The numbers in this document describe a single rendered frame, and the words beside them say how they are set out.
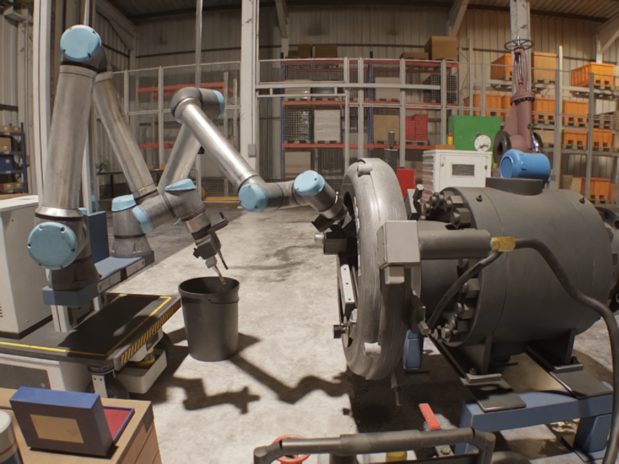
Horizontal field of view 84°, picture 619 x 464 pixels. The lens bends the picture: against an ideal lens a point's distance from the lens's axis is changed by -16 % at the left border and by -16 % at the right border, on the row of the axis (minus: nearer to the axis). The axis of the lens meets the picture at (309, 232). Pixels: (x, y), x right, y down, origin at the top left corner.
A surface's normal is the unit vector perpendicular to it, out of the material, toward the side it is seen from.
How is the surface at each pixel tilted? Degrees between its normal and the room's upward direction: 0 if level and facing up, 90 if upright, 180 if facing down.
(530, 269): 78
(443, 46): 90
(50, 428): 97
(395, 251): 68
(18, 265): 90
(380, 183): 37
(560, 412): 90
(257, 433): 0
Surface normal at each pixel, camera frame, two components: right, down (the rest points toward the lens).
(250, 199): -0.54, 0.19
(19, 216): 1.00, 0.00
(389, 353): 0.02, 0.55
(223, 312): 0.65, 0.18
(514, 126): -0.07, 0.05
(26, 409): 0.04, 0.29
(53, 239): 0.35, 0.25
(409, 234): 0.04, -0.22
